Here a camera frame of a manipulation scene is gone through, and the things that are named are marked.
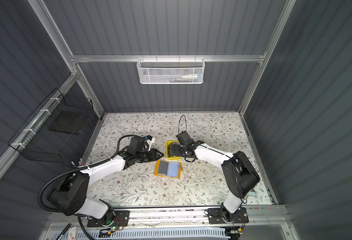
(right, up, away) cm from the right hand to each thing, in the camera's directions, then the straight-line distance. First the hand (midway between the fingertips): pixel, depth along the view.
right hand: (178, 152), depth 91 cm
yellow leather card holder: (-5, -10, -2) cm, 11 cm away
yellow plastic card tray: (-7, +4, +8) cm, 12 cm away
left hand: (-9, -1, -5) cm, 10 cm away
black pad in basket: (-58, +18, -14) cm, 62 cm away
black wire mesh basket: (-63, +13, -17) cm, 67 cm away
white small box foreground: (-50, -35, -21) cm, 64 cm away
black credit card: (-9, -9, -2) cm, 13 cm away
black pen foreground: (-55, -35, -20) cm, 68 cm away
